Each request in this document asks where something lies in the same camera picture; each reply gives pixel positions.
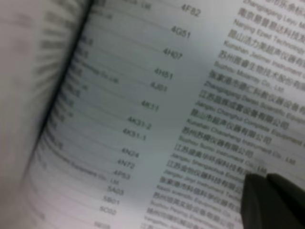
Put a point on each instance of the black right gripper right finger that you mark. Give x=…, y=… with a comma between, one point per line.
x=291, y=194

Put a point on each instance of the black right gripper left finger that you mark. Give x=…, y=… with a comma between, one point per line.
x=260, y=205

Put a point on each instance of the white catalogue book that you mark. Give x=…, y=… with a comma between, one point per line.
x=146, y=114

